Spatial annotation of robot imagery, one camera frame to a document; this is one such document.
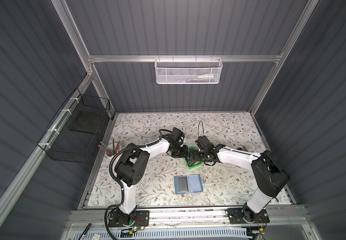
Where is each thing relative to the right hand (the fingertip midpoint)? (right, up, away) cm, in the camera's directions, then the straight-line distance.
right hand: (196, 157), depth 92 cm
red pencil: (-48, +9, -4) cm, 48 cm away
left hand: (-5, +1, 0) cm, 5 cm away
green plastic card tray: (-3, -4, -3) cm, 6 cm away
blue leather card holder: (-6, -14, -8) cm, 17 cm away
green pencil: (-54, +7, -6) cm, 55 cm away
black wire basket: (-63, +15, -20) cm, 68 cm away
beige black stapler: (+33, +5, +5) cm, 33 cm away
